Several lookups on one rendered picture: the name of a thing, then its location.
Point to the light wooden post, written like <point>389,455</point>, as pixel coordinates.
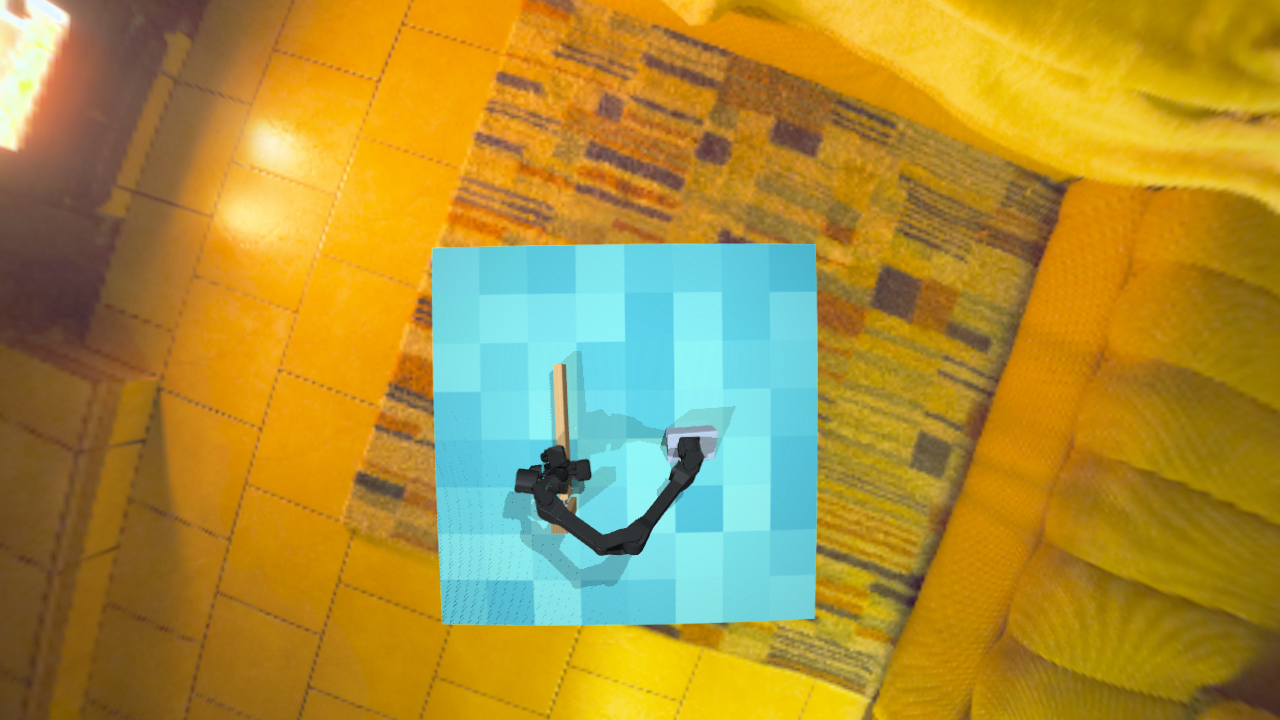
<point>572,506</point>

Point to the wooden plank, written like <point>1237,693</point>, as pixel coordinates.
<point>561,416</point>

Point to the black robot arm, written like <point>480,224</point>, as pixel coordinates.
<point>630,540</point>

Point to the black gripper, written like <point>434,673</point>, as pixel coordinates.
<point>579,469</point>

